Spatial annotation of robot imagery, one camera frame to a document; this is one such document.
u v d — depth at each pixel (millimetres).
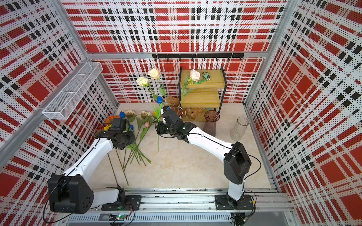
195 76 795
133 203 735
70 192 400
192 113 1045
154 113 1082
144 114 1076
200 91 881
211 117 894
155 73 766
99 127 1009
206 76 884
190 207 732
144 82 795
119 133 622
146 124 1043
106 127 985
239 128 884
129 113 1076
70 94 749
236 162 445
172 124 597
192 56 890
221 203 728
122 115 906
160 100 784
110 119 1031
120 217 690
